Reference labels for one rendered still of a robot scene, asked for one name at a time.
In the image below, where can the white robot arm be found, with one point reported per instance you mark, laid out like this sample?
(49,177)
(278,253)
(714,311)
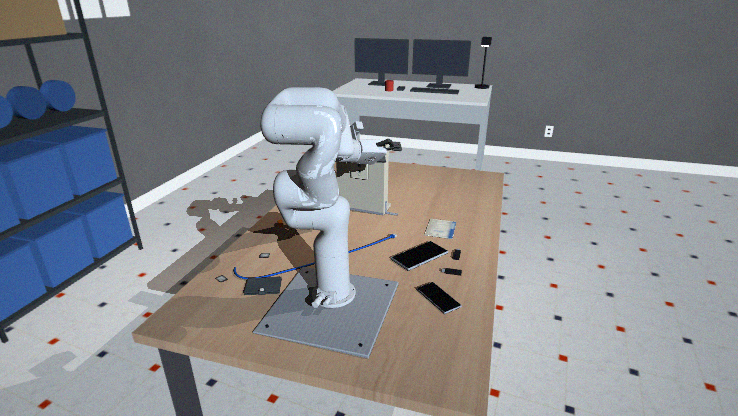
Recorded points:
(308,197)

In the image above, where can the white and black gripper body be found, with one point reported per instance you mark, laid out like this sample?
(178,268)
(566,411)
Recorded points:
(369,152)

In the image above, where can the grey backing panel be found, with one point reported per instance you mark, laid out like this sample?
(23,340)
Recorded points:
(363,194)

